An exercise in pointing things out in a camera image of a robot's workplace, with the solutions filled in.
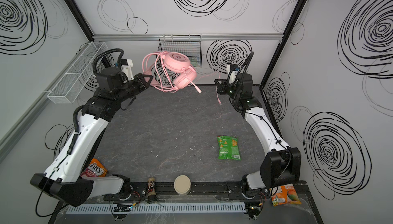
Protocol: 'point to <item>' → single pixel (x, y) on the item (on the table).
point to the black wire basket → (189, 45)
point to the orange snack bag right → (284, 195)
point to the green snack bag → (228, 148)
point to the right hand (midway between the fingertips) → (214, 79)
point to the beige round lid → (182, 184)
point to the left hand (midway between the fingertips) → (153, 75)
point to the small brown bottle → (151, 192)
